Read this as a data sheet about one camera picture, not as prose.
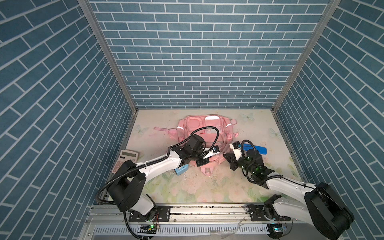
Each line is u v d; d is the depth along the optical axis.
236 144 0.74
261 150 1.00
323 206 0.42
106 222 0.75
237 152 0.75
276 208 0.62
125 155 0.92
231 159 0.77
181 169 0.83
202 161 0.74
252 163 0.65
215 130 0.67
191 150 0.65
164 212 0.74
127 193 0.43
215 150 0.71
